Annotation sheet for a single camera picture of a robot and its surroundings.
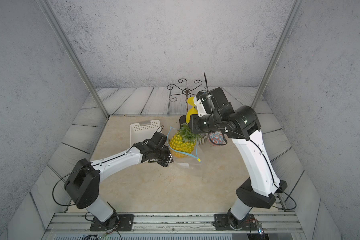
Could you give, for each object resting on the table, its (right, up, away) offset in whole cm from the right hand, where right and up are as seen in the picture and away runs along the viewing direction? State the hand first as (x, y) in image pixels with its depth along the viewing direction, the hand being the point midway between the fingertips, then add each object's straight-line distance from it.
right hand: (189, 125), depth 59 cm
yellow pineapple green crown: (-3, -8, +3) cm, 9 cm away
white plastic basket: (-34, -6, +49) cm, 60 cm away
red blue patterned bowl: (+21, -9, +46) cm, 52 cm away
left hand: (-3, -18, +24) cm, 29 cm away
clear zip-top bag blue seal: (+1, -16, +7) cm, 18 cm away
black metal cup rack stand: (-3, +6, +60) cm, 60 cm away
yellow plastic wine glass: (+3, +9, +28) cm, 30 cm away
